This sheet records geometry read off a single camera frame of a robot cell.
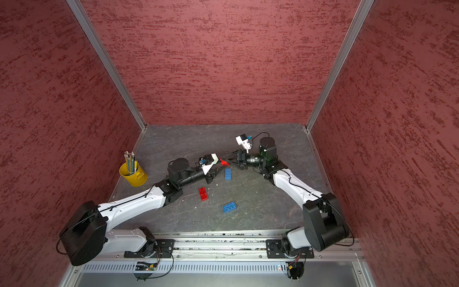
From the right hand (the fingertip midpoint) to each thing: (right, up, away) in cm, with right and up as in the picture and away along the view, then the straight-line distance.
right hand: (223, 164), depth 73 cm
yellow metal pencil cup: (-45, -9, +15) cm, 48 cm away
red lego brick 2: (-12, -17, +17) cm, 27 cm away
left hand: (0, 0, +2) cm, 2 cm away
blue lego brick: (+1, -8, +24) cm, 25 cm away
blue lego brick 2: (+2, -22, +13) cm, 26 cm away
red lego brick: (0, +1, -3) cm, 3 cm away
